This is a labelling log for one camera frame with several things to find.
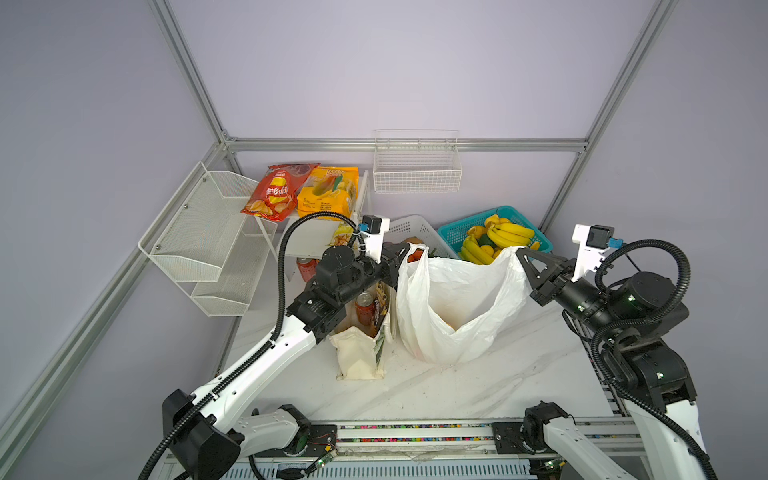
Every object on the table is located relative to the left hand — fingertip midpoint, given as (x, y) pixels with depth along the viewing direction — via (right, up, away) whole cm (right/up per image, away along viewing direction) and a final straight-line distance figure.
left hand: (407, 247), depth 65 cm
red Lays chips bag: (-35, +14, +14) cm, 41 cm away
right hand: (+19, -1, -12) cm, 23 cm away
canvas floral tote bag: (-12, -28, +11) cm, 32 cm away
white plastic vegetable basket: (+5, +10, +48) cm, 50 cm away
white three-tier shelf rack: (-26, +3, +13) cm, 30 cm away
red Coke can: (-12, -17, +22) cm, 30 cm away
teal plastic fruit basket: (+20, +7, +46) cm, 50 cm away
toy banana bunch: (+36, +6, +39) cm, 54 cm away
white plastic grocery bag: (+12, -17, +15) cm, 26 cm away
